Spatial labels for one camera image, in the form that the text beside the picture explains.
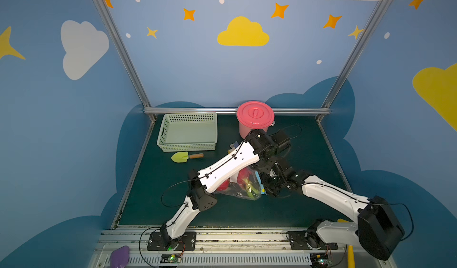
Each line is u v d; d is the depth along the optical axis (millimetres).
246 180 820
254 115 979
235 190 799
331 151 1105
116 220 833
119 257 707
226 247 734
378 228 415
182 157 1013
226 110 1158
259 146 492
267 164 650
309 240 667
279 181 661
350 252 687
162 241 662
